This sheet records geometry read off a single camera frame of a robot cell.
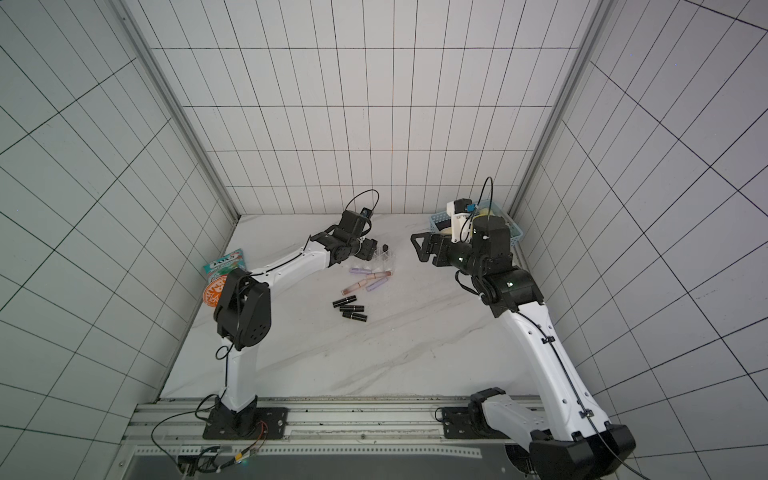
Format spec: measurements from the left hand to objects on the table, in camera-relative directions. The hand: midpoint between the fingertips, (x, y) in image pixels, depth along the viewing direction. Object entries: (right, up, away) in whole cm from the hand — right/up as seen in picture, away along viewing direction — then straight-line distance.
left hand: (359, 244), depth 96 cm
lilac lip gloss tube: (0, -9, +7) cm, 12 cm away
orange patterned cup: (-48, -15, -1) cm, 50 cm away
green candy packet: (-48, -8, +6) cm, 49 cm away
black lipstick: (-2, -20, -3) cm, 21 cm away
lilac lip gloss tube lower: (+5, -13, +3) cm, 15 cm away
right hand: (+15, +2, -27) cm, 31 cm away
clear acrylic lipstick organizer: (+8, -5, +8) cm, 12 cm away
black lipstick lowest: (-1, -22, -5) cm, 22 cm away
